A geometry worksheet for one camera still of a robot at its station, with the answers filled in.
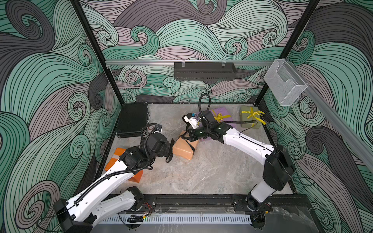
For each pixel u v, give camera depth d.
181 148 0.83
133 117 1.10
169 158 0.88
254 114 1.04
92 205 0.39
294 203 0.75
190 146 0.81
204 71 0.98
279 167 0.46
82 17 0.74
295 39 0.83
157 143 0.52
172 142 0.76
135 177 0.74
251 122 0.56
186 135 0.76
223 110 0.98
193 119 0.73
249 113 1.07
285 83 0.82
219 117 0.94
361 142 0.52
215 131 0.61
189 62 0.93
